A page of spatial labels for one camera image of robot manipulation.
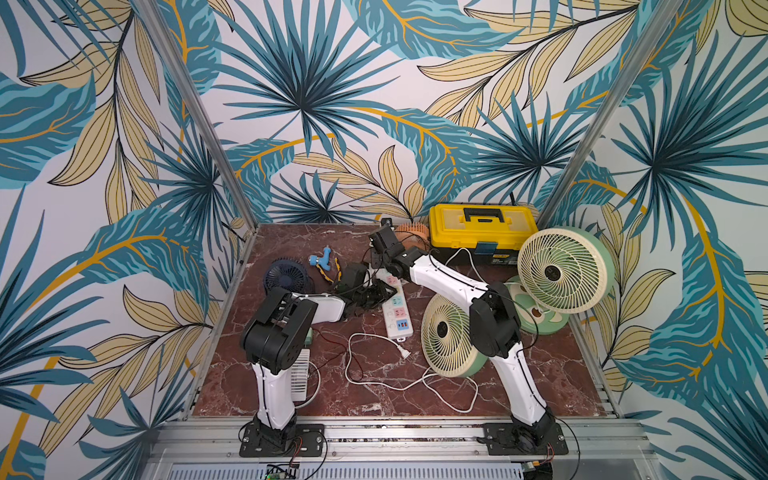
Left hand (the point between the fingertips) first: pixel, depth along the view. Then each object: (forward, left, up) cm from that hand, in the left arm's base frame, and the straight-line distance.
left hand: (394, 294), depth 95 cm
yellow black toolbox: (+15, -28, +12) cm, 34 cm away
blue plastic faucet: (+15, +26, -3) cm, 30 cm away
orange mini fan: (+18, -6, +8) cm, 21 cm away
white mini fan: (-27, +24, +4) cm, 36 cm away
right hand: (+12, +4, +7) cm, 15 cm away
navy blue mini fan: (+3, +32, +6) cm, 33 cm away
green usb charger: (-13, +25, -3) cm, 29 cm away
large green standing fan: (-4, -42, +20) cm, 47 cm away
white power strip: (-5, -1, -2) cm, 5 cm away
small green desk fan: (-18, -13, +7) cm, 24 cm away
